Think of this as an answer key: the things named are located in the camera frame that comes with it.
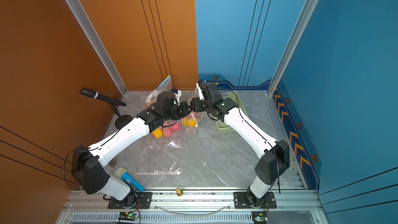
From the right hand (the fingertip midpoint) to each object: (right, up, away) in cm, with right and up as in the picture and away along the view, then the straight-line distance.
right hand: (196, 101), depth 79 cm
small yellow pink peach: (-8, -12, +15) cm, 21 cm away
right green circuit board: (+30, -53, -8) cm, 62 cm away
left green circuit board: (-31, -53, -8) cm, 62 cm away
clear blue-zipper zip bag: (-29, +3, +17) cm, 34 cm away
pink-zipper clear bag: (-14, -37, +3) cm, 40 cm away
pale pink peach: (-14, -16, +17) cm, 27 cm away
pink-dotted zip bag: (-14, -24, +12) cm, 30 cm away
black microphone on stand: (-50, -11, +21) cm, 56 cm away
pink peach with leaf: (-18, -18, +12) cm, 28 cm away
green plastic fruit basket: (+15, -15, +12) cm, 25 cm away
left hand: (0, -2, -1) cm, 3 cm away
